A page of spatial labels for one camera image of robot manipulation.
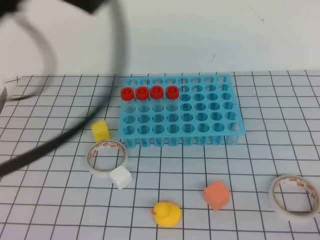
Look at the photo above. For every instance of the red capped clear tube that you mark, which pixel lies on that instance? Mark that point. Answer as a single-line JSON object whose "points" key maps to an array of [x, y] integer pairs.
{"points": [[172, 94]]}

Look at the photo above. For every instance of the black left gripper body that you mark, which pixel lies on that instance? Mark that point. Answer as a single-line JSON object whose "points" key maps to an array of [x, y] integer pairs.
{"points": [[12, 6]]}

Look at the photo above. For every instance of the white foam cube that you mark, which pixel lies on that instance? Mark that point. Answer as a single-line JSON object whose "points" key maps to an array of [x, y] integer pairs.
{"points": [[120, 177]]}

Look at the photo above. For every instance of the orange foam cube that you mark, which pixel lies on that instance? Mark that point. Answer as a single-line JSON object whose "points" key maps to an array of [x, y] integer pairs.
{"points": [[216, 195]]}

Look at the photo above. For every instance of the white tape roll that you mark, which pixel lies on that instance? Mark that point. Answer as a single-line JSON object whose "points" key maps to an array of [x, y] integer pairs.
{"points": [[296, 217], [107, 144]]}

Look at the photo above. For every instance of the blue tube rack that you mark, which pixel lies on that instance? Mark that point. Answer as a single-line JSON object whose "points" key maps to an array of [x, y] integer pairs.
{"points": [[207, 113]]}

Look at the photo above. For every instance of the yellow rubber duck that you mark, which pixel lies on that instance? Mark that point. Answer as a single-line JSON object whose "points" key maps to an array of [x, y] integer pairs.
{"points": [[166, 214]]}

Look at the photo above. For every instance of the yellow foam cube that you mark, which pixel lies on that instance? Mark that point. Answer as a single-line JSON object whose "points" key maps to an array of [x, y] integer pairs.
{"points": [[100, 131]]}

